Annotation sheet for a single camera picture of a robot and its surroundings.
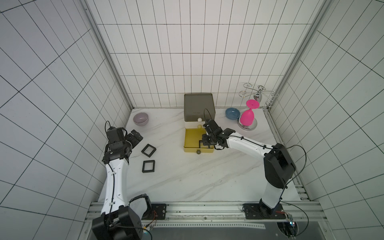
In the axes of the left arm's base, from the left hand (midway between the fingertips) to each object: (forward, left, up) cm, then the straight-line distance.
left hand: (134, 140), depth 80 cm
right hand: (+5, -35, -7) cm, 36 cm away
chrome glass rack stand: (+27, -72, +12) cm, 78 cm away
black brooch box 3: (-7, -5, -19) cm, 21 cm away
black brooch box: (+5, -40, -17) cm, 43 cm away
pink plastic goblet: (+17, -66, +1) cm, 68 cm away
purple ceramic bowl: (+27, +7, -14) cm, 32 cm away
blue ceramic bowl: (+35, -63, -16) cm, 74 cm away
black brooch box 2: (+2, -6, -17) cm, 18 cm away
